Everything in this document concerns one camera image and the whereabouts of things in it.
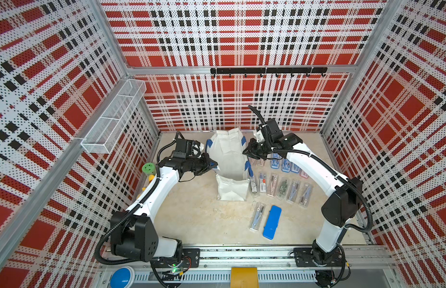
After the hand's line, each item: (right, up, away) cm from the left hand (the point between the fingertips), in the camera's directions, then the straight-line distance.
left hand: (219, 163), depth 81 cm
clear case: (+44, -17, +10) cm, 49 cm away
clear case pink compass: (+23, -1, +24) cm, 33 cm away
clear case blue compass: (+18, -25, +4) cm, 32 cm away
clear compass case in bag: (+17, -13, +14) cm, 26 cm away
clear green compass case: (+33, -15, +12) cm, 38 cm away
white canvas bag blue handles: (+2, +7, +21) cm, 22 cm away
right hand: (+12, +5, 0) cm, 13 cm away
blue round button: (-39, -45, -10) cm, 60 cm away
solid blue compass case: (+25, -28, +4) cm, 38 cm away
